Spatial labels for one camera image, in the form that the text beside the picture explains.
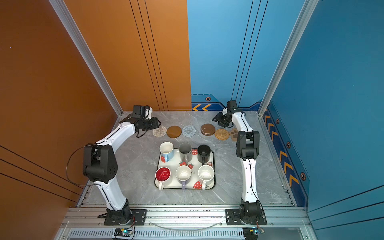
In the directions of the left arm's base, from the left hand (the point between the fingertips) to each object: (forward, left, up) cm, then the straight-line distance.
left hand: (158, 121), depth 95 cm
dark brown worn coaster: (+5, -33, -13) cm, 36 cm away
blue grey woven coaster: (+4, -19, -14) cm, 24 cm away
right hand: (+9, -38, -8) cm, 40 cm away
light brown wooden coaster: (+4, -8, -15) cm, 18 cm away
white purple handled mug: (-29, -17, -12) cm, 36 cm away
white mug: (-29, -31, -13) cm, 44 cm away
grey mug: (-17, -18, -9) cm, 26 cm away
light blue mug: (-15, -6, -9) cm, 18 cm away
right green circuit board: (-57, -52, -15) cm, 78 cm away
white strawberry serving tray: (-33, -24, -15) cm, 43 cm away
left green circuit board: (-57, +10, -16) cm, 60 cm away
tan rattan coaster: (+1, -42, -13) cm, 44 cm away
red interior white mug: (-30, -5, -12) cm, 33 cm away
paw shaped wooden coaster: (+1, -51, -13) cm, 53 cm away
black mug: (-17, -29, -11) cm, 35 cm away
